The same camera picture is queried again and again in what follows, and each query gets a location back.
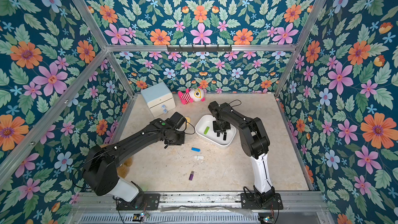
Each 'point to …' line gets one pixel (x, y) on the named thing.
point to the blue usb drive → (195, 149)
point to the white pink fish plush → (195, 94)
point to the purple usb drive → (191, 176)
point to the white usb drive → (198, 157)
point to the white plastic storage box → (202, 121)
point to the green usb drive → (206, 130)
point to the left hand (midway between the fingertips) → (184, 140)
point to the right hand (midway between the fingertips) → (221, 129)
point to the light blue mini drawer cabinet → (159, 98)
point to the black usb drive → (225, 136)
